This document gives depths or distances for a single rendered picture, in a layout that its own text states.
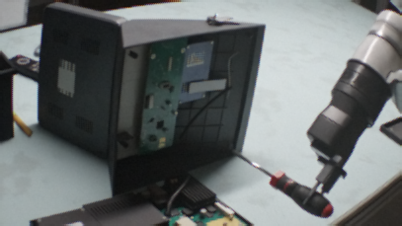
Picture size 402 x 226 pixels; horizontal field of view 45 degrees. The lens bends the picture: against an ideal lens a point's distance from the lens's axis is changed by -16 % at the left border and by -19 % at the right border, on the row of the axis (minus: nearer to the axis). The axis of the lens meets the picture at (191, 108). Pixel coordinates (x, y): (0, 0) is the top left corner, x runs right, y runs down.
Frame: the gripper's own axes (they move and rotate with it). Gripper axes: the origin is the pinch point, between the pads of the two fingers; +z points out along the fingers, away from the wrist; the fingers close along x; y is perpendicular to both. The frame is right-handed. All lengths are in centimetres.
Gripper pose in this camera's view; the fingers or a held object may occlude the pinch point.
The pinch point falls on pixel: (306, 206)
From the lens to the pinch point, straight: 62.5
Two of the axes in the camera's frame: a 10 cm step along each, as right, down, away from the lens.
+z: -6.2, 7.7, -1.5
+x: -4.2, -4.9, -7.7
